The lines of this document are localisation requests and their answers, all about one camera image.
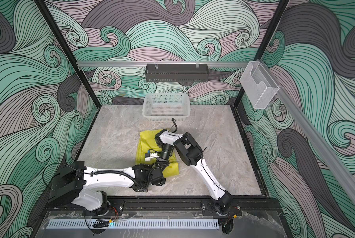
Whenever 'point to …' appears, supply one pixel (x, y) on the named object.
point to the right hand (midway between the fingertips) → (159, 176)
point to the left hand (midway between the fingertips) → (145, 172)
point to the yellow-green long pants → (147, 142)
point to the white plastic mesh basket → (165, 107)
